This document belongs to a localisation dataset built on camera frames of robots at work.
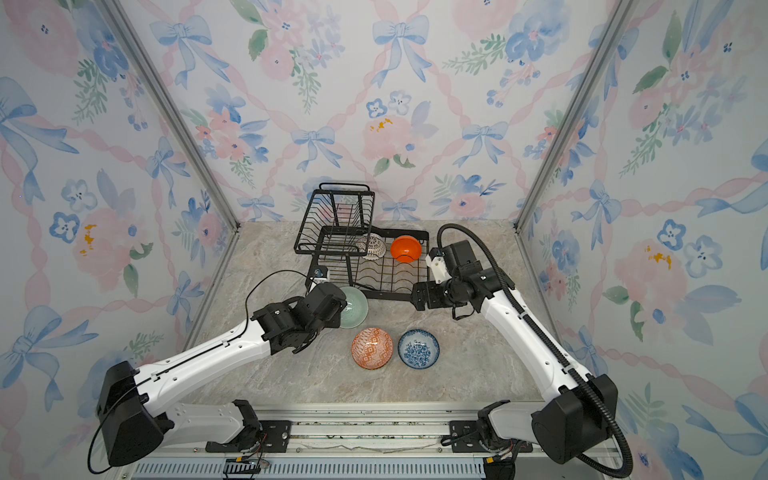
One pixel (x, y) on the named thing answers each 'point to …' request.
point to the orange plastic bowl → (405, 249)
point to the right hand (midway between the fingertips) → (425, 294)
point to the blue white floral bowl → (419, 349)
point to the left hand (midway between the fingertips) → (334, 302)
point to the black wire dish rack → (372, 261)
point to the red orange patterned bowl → (372, 348)
